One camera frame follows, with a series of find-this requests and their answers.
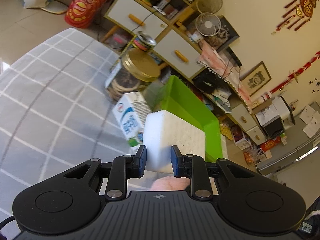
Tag white foam block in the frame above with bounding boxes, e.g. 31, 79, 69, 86
143, 110, 206, 174

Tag pink plush toy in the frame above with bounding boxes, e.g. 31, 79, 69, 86
150, 176, 190, 191

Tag white blue milk carton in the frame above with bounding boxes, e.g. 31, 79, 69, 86
112, 92, 152, 152

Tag green plastic bin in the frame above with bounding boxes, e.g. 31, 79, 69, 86
152, 75, 223, 163

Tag low white drawer cabinet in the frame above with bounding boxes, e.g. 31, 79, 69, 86
230, 103, 267, 145

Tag black box on shelf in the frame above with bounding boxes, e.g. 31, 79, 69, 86
193, 68, 224, 94

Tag white microwave appliance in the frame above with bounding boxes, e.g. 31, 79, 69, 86
255, 96, 296, 139

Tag glass jar gold lid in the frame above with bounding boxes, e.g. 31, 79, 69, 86
105, 48, 161, 102

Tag pink cloth on cabinet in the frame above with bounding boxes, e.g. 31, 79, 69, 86
197, 40, 252, 108

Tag framed cartoon drawing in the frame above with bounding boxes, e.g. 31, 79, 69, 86
241, 61, 272, 96

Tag small metal can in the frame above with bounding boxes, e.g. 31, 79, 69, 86
132, 31, 157, 52

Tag framed cat picture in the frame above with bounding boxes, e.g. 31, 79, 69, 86
204, 16, 240, 52

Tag white desk fan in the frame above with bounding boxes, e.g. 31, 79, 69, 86
195, 12, 221, 37

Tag wooden cabinet white drawers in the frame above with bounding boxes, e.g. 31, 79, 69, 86
101, 0, 203, 80

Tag red gift bucket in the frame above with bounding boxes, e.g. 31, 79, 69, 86
65, 0, 107, 29

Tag red Chinese knot ornament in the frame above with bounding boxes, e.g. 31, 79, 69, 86
271, 0, 319, 35

